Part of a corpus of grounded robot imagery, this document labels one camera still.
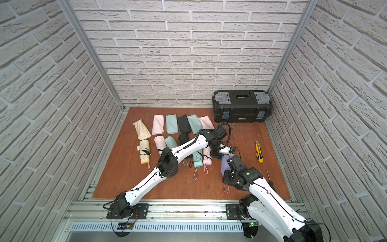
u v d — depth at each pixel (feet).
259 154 3.05
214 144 2.43
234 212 2.45
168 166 2.11
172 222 2.37
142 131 3.38
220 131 2.61
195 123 3.53
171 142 3.12
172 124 3.52
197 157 2.94
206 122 3.59
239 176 1.95
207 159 2.94
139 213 2.41
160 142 3.13
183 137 3.30
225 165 2.89
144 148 3.03
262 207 1.95
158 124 3.50
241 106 3.28
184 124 3.52
